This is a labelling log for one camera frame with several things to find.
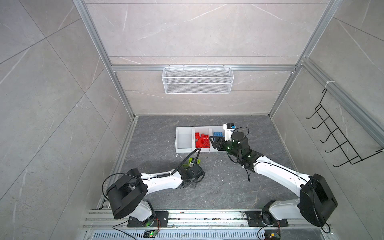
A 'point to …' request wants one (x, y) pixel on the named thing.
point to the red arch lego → (203, 142)
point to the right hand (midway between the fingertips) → (212, 136)
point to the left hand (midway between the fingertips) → (191, 175)
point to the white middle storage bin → (205, 150)
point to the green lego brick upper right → (190, 160)
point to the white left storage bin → (184, 140)
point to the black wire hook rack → (340, 152)
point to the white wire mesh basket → (197, 80)
